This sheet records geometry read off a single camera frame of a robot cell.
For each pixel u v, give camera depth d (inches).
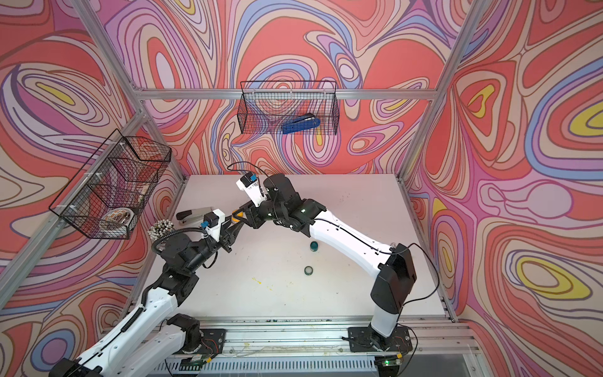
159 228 31.0
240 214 26.7
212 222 23.1
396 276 16.9
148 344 22.0
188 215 39.4
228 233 25.8
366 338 29.0
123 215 27.9
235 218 26.7
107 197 29.5
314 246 36.7
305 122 35.0
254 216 24.5
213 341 28.8
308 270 34.9
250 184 23.9
